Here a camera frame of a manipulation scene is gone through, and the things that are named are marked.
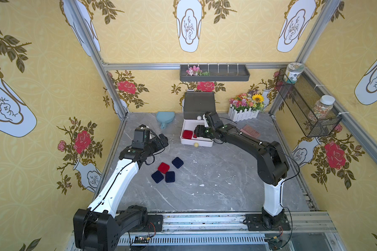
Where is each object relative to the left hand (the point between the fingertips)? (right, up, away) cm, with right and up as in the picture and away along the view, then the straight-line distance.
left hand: (155, 141), depth 82 cm
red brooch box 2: (+21, +2, +15) cm, 26 cm away
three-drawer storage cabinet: (+22, +21, +15) cm, 34 cm away
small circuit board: (-4, -45, -9) cm, 46 cm away
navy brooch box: (+11, -14, +12) cm, 21 cm away
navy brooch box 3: (+7, -21, +8) cm, 23 cm away
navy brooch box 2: (-1, -21, +9) cm, 23 cm away
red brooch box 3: (+2, -17, +10) cm, 20 cm away
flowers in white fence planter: (+56, +22, +24) cm, 64 cm away
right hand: (+26, +7, +13) cm, 30 cm away
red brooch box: (+17, +3, +14) cm, 22 cm away
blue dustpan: (-2, +15, +39) cm, 42 cm away
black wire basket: (+82, +25, +8) cm, 86 cm away
